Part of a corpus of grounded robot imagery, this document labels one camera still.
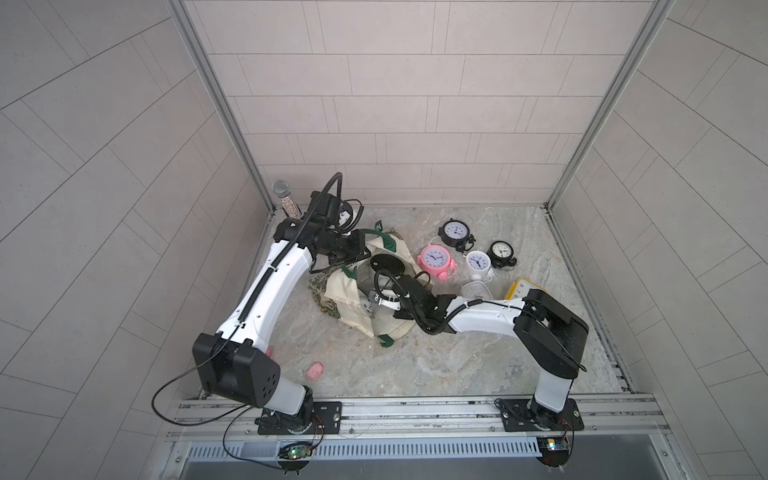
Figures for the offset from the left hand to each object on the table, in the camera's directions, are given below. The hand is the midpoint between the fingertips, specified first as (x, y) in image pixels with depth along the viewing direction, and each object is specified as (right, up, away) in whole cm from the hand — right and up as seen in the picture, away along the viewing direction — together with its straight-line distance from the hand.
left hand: (376, 249), depth 75 cm
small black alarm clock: (+40, -3, +24) cm, 47 cm away
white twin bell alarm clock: (+2, -5, +15) cm, 16 cm away
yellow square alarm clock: (+44, -13, +16) cm, 48 cm away
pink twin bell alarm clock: (+18, -5, +23) cm, 30 cm away
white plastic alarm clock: (+32, -6, +21) cm, 39 cm away
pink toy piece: (-16, -31, 0) cm, 35 cm away
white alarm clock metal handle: (+3, -13, -1) cm, 14 cm away
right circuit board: (+42, -46, -7) cm, 63 cm away
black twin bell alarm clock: (+26, +3, +30) cm, 40 cm away
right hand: (+4, -13, +14) cm, 20 cm away
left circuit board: (-17, -45, -11) cm, 49 cm away
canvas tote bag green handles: (-8, -10, -3) cm, 13 cm away
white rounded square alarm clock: (+29, -14, +15) cm, 36 cm away
